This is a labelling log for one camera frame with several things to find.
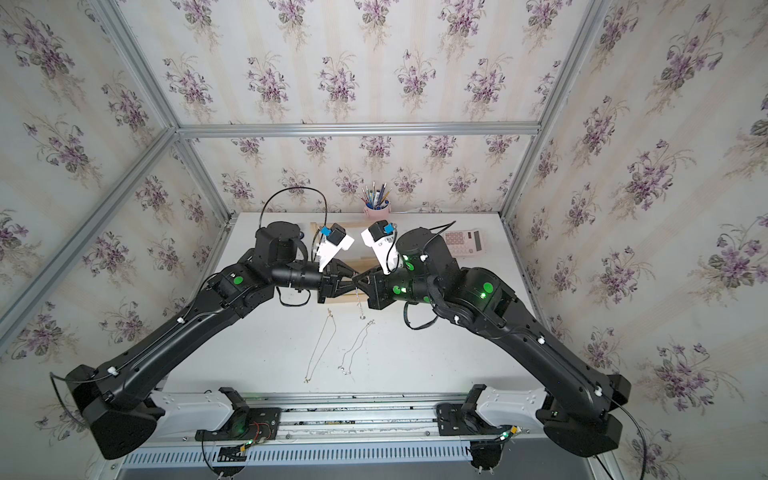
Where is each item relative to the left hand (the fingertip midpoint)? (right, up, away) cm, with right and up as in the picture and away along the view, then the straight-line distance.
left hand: (368, 285), depth 60 cm
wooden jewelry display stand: (-5, -2, -2) cm, 6 cm away
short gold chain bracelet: (-2, -10, +14) cm, 18 cm away
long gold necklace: (-15, -21, +26) cm, 37 cm away
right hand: (-2, +1, -3) cm, 4 cm away
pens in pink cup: (0, +25, +51) cm, 57 cm away
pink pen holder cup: (0, +19, +50) cm, 54 cm away
